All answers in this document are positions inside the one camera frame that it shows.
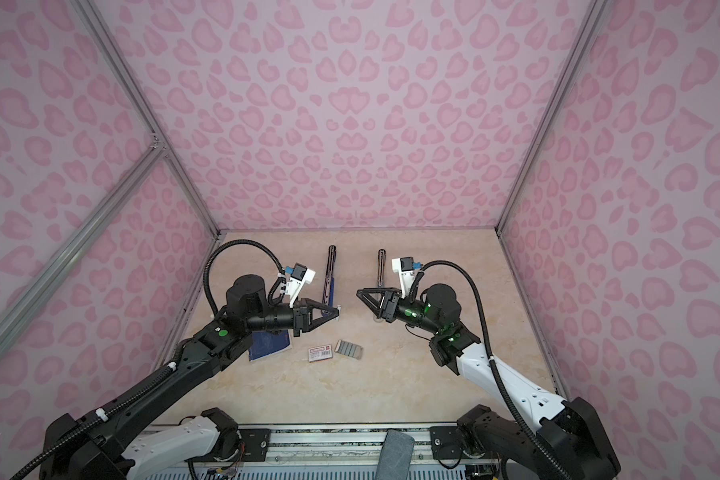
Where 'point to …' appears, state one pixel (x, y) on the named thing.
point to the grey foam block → (395, 457)
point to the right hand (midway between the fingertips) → (361, 296)
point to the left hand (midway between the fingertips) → (337, 312)
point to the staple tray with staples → (349, 349)
